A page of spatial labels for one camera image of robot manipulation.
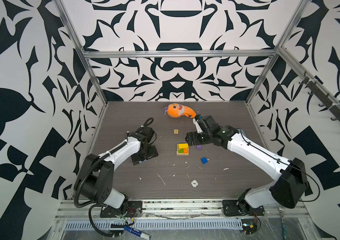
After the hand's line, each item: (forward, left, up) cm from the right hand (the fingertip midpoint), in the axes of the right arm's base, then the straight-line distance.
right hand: (192, 137), depth 80 cm
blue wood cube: (-5, -8, -18) cm, 21 cm away
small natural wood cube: (+14, +8, -16) cm, 23 cm away
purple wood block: (+3, -6, -17) cm, 19 cm away
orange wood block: (0, +2, -15) cm, 15 cm away
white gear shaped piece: (-19, -1, -17) cm, 26 cm away
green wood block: (-1, +5, -14) cm, 15 cm away
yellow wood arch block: (+1, +4, -12) cm, 12 cm away
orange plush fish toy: (+27, +8, -8) cm, 30 cm away
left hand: (-4, +24, -11) cm, 27 cm away
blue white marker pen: (-40, +27, -15) cm, 50 cm away
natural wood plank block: (-2, +5, -15) cm, 16 cm away
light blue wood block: (-7, +28, -14) cm, 32 cm away
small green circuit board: (-37, -25, -19) cm, 49 cm away
